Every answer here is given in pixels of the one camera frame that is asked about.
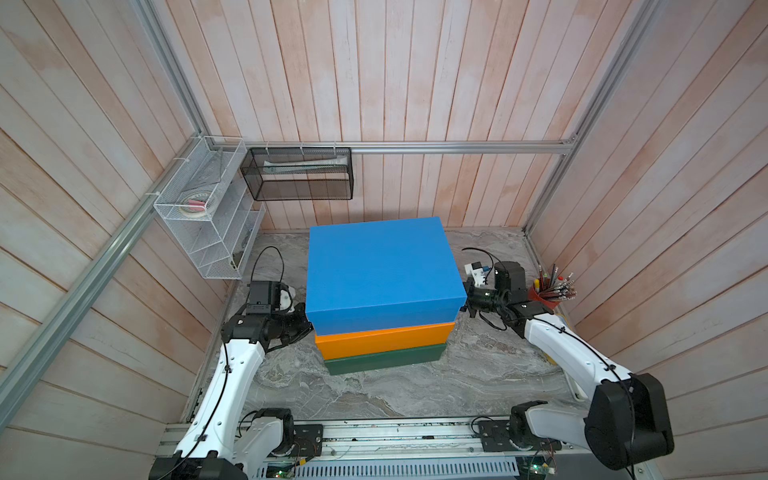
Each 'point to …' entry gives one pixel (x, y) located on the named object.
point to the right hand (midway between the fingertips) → (437, 292)
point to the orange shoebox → (339, 345)
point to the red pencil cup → (548, 303)
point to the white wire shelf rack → (220, 244)
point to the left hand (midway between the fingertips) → (320, 324)
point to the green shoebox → (385, 359)
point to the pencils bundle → (553, 287)
